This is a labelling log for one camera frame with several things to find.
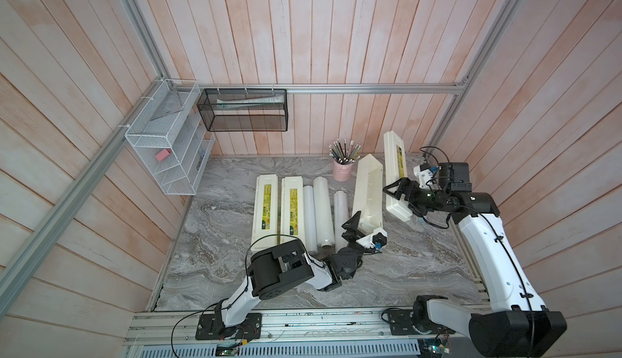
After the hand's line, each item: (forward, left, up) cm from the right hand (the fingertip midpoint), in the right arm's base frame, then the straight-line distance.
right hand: (390, 193), depth 75 cm
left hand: (-4, +6, -11) cm, 13 cm away
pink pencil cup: (+26, +12, -20) cm, 35 cm away
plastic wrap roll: (+4, +13, -21) cm, 25 cm away
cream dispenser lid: (+7, -2, +4) cm, 8 cm away
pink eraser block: (+12, +77, +4) cm, 78 cm away
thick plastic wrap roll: (+5, +21, -20) cm, 29 cm away
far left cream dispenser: (-4, +42, -16) cm, 45 cm away
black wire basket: (+45, +55, +1) cm, 71 cm away
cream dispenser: (+3, +32, -16) cm, 36 cm away
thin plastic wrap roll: (+2, +26, -21) cm, 33 cm away
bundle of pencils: (+33, +11, -14) cm, 38 cm away
